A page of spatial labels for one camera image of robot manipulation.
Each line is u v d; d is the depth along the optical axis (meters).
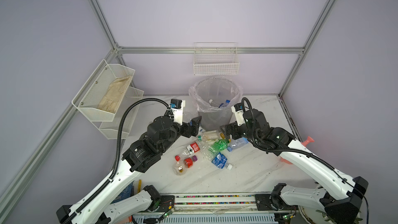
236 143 0.93
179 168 0.78
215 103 1.01
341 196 0.39
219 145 0.89
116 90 0.82
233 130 0.61
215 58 0.94
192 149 0.86
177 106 0.50
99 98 0.77
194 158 0.86
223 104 0.96
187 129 0.54
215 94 1.00
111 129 0.75
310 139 0.84
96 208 0.37
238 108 0.61
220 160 0.83
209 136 0.96
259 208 0.73
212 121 0.93
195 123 0.54
